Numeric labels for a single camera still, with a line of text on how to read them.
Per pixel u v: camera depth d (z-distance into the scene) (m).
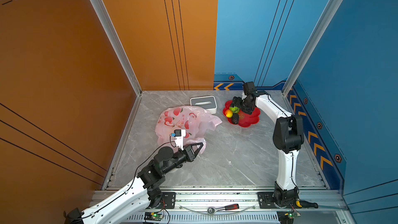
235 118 0.99
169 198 0.74
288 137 0.55
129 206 0.57
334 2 0.76
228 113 0.99
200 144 0.70
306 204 0.70
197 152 0.68
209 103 1.09
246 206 0.73
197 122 0.92
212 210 0.69
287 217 0.70
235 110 1.02
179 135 0.66
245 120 1.03
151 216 0.71
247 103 0.76
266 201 0.72
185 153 0.63
